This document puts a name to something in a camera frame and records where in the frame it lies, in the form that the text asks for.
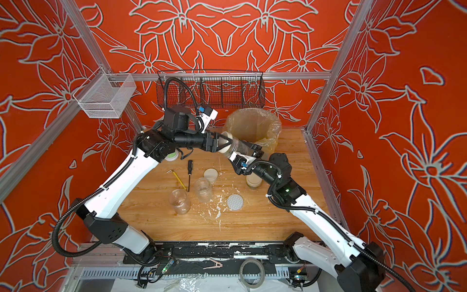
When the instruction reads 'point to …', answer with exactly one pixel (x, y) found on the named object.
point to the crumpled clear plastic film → (188, 283)
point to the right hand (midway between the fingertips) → (238, 143)
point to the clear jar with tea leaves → (204, 189)
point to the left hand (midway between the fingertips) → (226, 137)
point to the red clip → (216, 264)
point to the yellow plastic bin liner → (257, 126)
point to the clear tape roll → (258, 261)
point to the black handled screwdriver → (190, 165)
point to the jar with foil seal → (180, 201)
